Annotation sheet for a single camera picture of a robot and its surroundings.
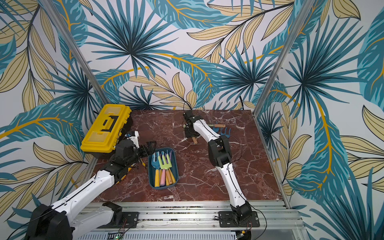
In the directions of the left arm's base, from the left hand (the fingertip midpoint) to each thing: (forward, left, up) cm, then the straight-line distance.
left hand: (150, 145), depth 82 cm
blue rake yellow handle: (-6, -2, -11) cm, 13 cm away
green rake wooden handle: (+25, -41, -11) cm, 49 cm away
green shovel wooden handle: (-6, -8, -12) cm, 15 cm away
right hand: (+20, -23, -15) cm, 34 cm away
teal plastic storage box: (-6, -13, -15) cm, 21 cm away
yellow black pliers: (-4, +6, -13) cm, 15 cm away
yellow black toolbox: (+3, +28, +1) cm, 28 cm away
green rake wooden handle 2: (+14, -25, -15) cm, 32 cm away
